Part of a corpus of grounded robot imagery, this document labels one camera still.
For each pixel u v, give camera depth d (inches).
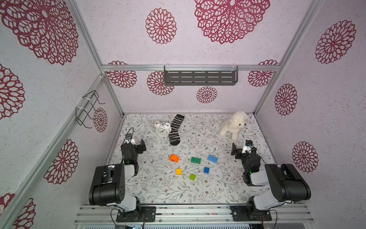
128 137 30.7
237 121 35.7
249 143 30.1
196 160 36.8
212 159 36.4
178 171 34.5
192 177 33.8
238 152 32.2
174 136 41.7
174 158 37.3
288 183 17.6
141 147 34.2
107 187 17.5
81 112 28.7
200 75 36.4
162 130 39.4
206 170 34.5
